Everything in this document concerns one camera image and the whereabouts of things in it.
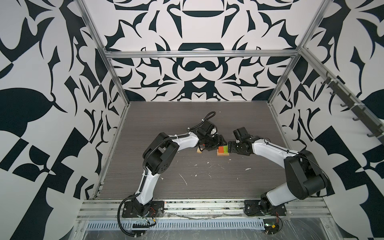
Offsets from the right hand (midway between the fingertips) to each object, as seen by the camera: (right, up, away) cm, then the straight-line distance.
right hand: (234, 147), depth 92 cm
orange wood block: (-8, -1, +1) cm, 8 cm away
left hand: (-5, +3, -3) cm, 7 cm away
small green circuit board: (+11, -33, -21) cm, 41 cm away
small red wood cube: (-20, +4, -10) cm, 22 cm away
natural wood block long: (-8, -4, -1) cm, 9 cm away
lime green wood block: (-6, -1, -3) cm, 7 cm away
